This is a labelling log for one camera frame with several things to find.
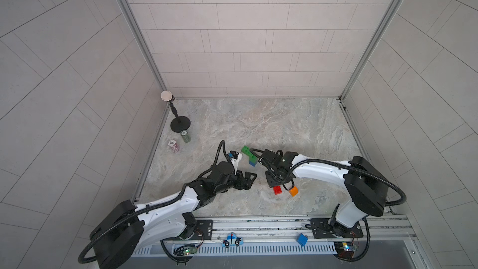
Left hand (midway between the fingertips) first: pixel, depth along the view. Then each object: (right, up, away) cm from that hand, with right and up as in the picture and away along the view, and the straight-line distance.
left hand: (252, 175), depth 79 cm
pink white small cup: (-38, +11, +10) cm, 41 cm away
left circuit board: (-23, -22, -14) cm, 35 cm away
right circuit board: (+34, -24, -11) cm, 43 cm away
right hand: (+9, -5, +5) cm, 12 cm away
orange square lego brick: (+19, -7, +1) cm, 20 cm away
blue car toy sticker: (-8, -20, -11) cm, 24 cm away
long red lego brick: (+11, -7, +1) cm, 13 cm away
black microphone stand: (-39, +21, +23) cm, 50 cm away
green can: (-33, +15, +14) cm, 39 cm away
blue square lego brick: (0, +2, +9) cm, 9 cm away
